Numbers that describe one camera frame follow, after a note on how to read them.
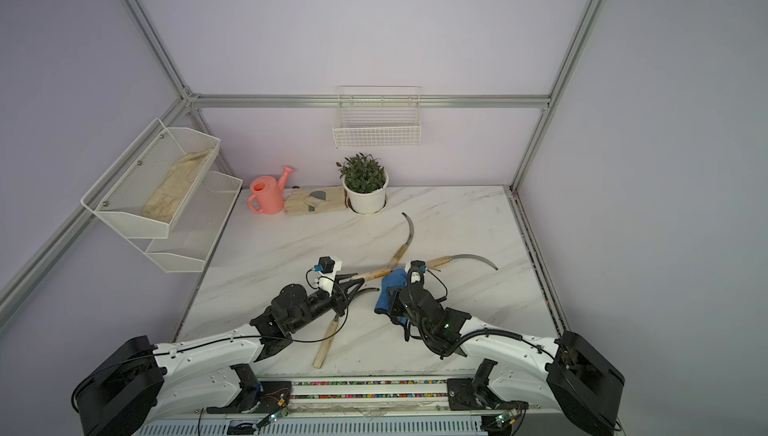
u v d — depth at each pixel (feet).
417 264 2.39
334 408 2.39
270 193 3.52
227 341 1.77
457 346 1.82
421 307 1.95
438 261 3.23
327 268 2.17
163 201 2.49
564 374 1.37
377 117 3.12
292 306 1.95
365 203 3.53
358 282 2.47
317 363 2.55
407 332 2.55
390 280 2.65
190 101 3.02
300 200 3.76
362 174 3.33
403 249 3.33
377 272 2.63
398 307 2.38
